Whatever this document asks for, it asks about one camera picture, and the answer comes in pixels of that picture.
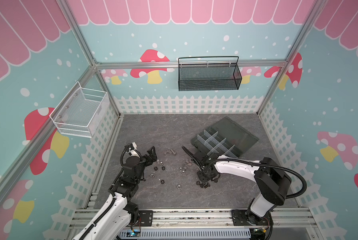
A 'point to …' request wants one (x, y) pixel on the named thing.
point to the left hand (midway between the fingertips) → (148, 152)
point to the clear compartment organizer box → (226, 137)
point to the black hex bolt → (207, 185)
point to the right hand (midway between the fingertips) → (203, 177)
